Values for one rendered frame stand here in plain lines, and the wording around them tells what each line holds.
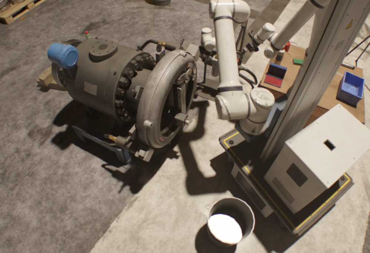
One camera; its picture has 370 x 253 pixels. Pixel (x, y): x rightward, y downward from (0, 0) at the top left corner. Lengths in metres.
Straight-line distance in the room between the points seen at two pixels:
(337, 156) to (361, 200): 1.12
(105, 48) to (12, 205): 1.61
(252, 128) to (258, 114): 0.14
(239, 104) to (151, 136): 0.60
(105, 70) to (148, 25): 2.18
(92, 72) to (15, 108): 1.60
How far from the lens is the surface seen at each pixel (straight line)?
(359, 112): 2.47
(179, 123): 1.90
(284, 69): 2.29
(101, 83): 1.79
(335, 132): 1.63
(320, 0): 1.55
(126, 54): 1.82
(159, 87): 1.48
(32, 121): 2.97
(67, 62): 1.81
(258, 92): 1.47
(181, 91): 1.72
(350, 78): 2.65
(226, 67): 1.44
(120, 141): 1.83
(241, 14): 1.59
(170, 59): 1.57
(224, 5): 1.56
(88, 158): 2.40
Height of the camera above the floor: 1.97
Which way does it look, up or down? 52 degrees down
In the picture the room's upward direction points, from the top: straight up
